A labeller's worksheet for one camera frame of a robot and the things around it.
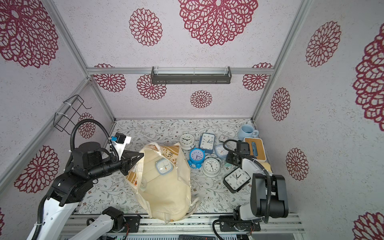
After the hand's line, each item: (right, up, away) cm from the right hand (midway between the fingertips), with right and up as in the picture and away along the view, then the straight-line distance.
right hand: (230, 155), depth 94 cm
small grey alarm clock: (-2, +10, +13) cm, 16 cm away
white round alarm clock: (-27, +8, +9) cm, 30 cm away
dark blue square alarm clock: (-13, +8, +10) cm, 18 cm away
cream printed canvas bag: (-37, -21, -14) cm, 45 cm away
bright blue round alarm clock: (-21, -2, +2) cm, 21 cm away
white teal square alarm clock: (-41, -6, -6) cm, 41 cm away
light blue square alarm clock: (-5, +2, +5) cm, 7 cm away
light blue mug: (+16, +15, +15) cm, 27 cm away
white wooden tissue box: (+19, +4, +4) cm, 19 cm away
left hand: (-45, +4, -32) cm, 55 cm away
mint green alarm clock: (-2, -6, -2) cm, 6 cm away
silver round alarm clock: (-12, -6, -4) cm, 14 cm away
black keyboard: (-22, -34, -25) cm, 48 cm away
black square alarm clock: (+2, -13, -8) cm, 16 cm away
